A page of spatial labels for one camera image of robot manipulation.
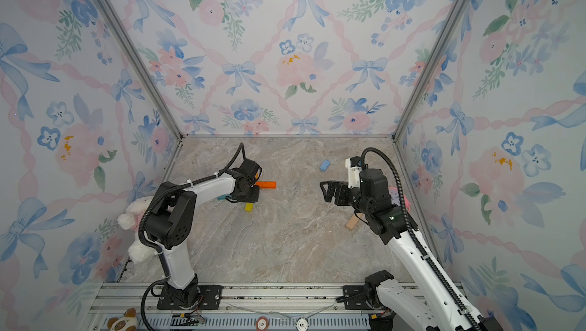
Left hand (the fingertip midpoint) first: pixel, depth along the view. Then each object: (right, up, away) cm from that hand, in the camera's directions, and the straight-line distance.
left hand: (254, 196), depth 97 cm
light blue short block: (+31, +13, +11) cm, 36 cm away
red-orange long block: (+5, +5, +3) cm, 7 cm away
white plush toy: (-29, -11, -30) cm, 43 cm away
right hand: (+30, +8, -24) cm, 39 cm away
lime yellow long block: (-2, -4, -3) cm, 5 cm away
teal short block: (-4, +5, -31) cm, 31 cm away
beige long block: (+40, -9, -7) cm, 42 cm away
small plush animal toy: (-32, -33, -30) cm, 55 cm away
